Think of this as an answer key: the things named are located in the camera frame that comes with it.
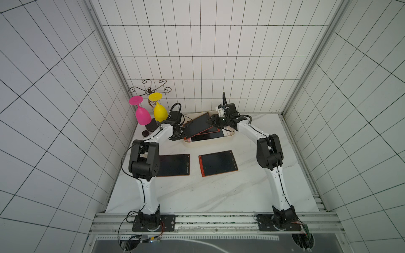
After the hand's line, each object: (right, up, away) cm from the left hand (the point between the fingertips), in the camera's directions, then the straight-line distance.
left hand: (183, 137), depth 98 cm
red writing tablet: (+8, +7, +14) cm, 18 cm away
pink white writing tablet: (+27, +4, -11) cm, 30 cm away
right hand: (+18, +13, +3) cm, 22 cm away
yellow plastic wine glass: (-11, +15, -12) cm, 22 cm away
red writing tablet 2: (+16, +4, +2) cm, 17 cm away
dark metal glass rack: (-18, +28, -9) cm, 34 cm away
